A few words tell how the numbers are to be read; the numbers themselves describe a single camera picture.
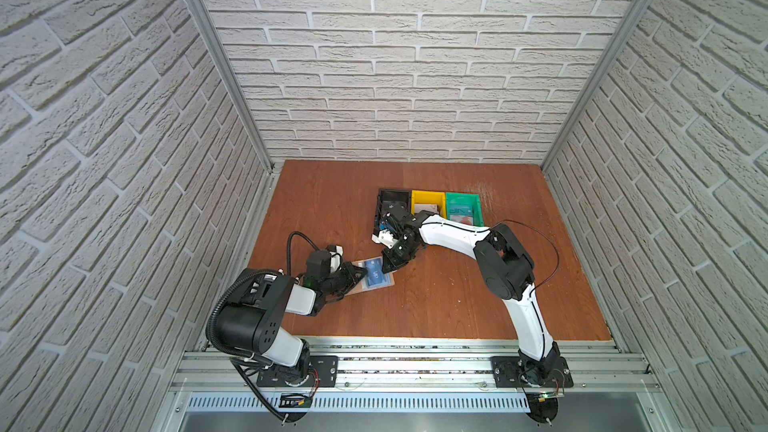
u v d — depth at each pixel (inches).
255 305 19.8
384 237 34.5
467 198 44.7
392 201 41.9
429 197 40.1
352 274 32.2
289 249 31.1
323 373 28.8
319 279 28.5
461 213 40.7
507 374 28.7
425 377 29.2
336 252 34.4
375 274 35.3
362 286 34.4
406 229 28.5
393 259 32.4
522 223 23.0
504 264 21.8
